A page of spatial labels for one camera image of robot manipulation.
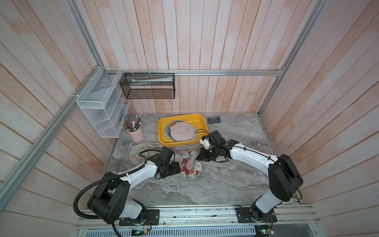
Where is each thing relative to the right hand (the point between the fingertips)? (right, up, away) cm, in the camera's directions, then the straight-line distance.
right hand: (196, 158), depth 85 cm
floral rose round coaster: (-3, -6, 0) cm, 7 cm away
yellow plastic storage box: (+3, +23, +29) cm, 37 cm away
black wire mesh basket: (-33, +48, +19) cm, 62 cm away
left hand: (-12, -10, +2) cm, 16 cm away
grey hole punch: (+17, +24, +32) cm, 44 cm away
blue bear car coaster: (-20, +17, +25) cm, 37 cm away
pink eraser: (+48, +1, +13) cm, 50 cm away
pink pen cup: (-39, +15, +11) cm, 43 cm away
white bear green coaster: (-40, +3, +15) cm, 43 cm away
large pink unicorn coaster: (-9, +15, +21) cm, 27 cm away
